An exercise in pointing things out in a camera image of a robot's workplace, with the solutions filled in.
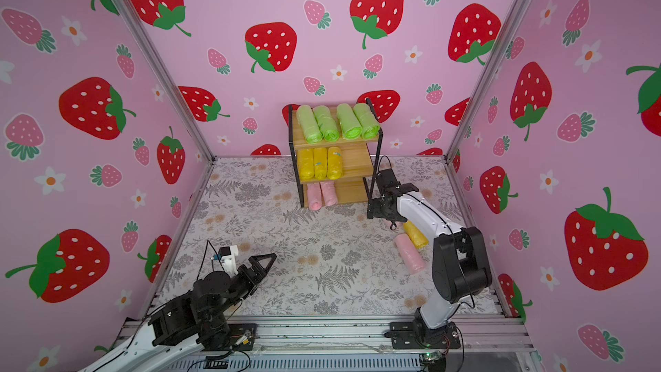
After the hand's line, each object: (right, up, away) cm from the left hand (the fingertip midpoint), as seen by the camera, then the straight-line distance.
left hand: (275, 263), depth 72 cm
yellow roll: (+6, +30, +18) cm, 36 cm away
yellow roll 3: (+46, +4, +19) cm, 50 cm away
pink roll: (+8, +18, +28) cm, 34 cm away
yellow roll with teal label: (+17, +28, +15) cm, 36 cm away
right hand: (+36, +12, +19) cm, 43 cm away
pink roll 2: (+14, +19, +31) cm, 39 cm away
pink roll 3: (+43, -2, +15) cm, 46 cm away
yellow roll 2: (+12, +30, +18) cm, 37 cm away
